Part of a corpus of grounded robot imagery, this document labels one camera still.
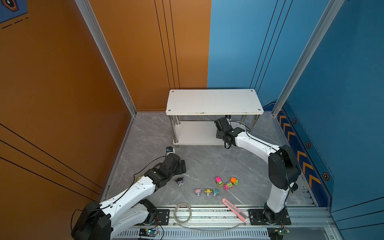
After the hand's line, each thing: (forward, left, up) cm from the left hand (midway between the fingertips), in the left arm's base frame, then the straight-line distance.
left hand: (180, 161), depth 85 cm
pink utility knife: (-25, -32, -7) cm, 41 cm away
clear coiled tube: (-27, -6, -6) cm, 28 cm away
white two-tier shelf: (+42, -18, -7) cm, 46 cm away
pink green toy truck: (-10, -22, -5) cm, 25 cm away
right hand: (+19, -26, +4) cm, 32 cm away
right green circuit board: (-32, -48, -8) cm, 58 cm away
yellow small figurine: (-15, -16, -5) cm, 22 cm away
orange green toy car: (-9, -31, -5) cm, 32 cm away
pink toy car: (-12, -26, -5) cm, 29 cm away
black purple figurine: (-10, 0, -3) cm, 10 cm away
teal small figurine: (-15, -20, -4) cm, 25 cm away
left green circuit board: (-33, +12, -8) cm, 36 cm away
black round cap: (-14, -58, +2) cm, 60 cm away
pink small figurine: (-15, -10, -4) cm, 19 cm away
